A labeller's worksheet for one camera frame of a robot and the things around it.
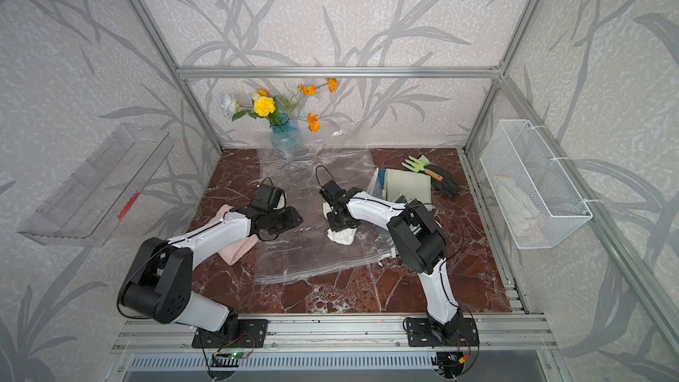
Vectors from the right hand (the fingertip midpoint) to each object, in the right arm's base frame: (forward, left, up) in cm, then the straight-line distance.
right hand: (339, 223), depth 96 cm
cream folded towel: (+14, -27, +4) cm, 31 cm away
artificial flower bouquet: (+28, +21, +29) cm, 46 cm away
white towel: (-7, -3, +3) cm, 8 cm away
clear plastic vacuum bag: (-9, +11, -1) cm, 14 cm away
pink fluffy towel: (-12, +34, +3) cm, 36 cm away
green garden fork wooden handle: (+28, -34, -1) cm, 44 cm away
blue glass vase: (+35, +24, +11) cm, 43 cm away
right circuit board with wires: (-42, -31, -3) cm, 52 cm away
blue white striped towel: (+16, -15, +2) cm, 22 cm away
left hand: (-2, +13, +5) cm, 14 cm away
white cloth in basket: (-11, -54, +20) cm, 59 cm away
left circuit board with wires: (-40, +29, -3) cm, 50 cm away
